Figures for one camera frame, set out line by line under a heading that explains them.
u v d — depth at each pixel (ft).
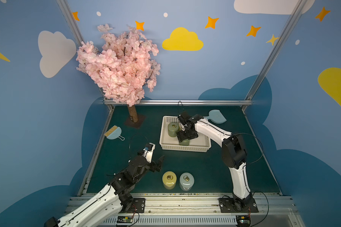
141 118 3.69
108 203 1.67
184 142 3.00
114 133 3.43
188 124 2.32
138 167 1.82
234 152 1.79
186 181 2.45
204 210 2.44
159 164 2.26
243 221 2.39
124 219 2.35
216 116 3.74
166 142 3.34
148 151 2.12
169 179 2.46
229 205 2.45
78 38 2.59
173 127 3.22
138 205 2.45
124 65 2.35
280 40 2.69
